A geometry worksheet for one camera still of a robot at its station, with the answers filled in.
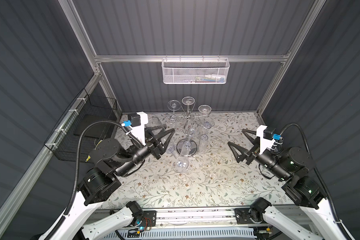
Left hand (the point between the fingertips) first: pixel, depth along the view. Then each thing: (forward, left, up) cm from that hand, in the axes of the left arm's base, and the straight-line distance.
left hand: (170, 128), depth 48 cm
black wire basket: (+31, +47, -19) cm, 60 cm away
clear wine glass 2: (+32, -9, -15) cm, 37 cm away
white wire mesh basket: (+84, -19, -27) cm, 90 cm away
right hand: (0, -25, -8) cm, 26 cm away
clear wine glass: (+27, -1, -14) cm, 31 cm away
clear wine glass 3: (+27, -18, -17) cm, 37 cm away
